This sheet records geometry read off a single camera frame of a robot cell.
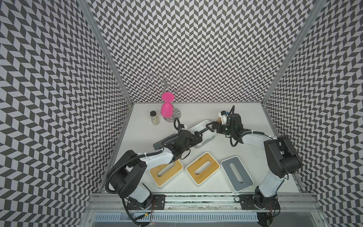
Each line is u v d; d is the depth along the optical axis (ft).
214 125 2.70
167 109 2.85
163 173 2.55
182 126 2.65
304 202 2.51
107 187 1.35
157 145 2.77
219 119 2.81
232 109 2.53
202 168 2.71
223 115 2.78
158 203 2.36
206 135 2.85
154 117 3.23
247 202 2.42
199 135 2.72
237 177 2.64
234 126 2.42
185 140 2.16
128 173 1.46
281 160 1.56
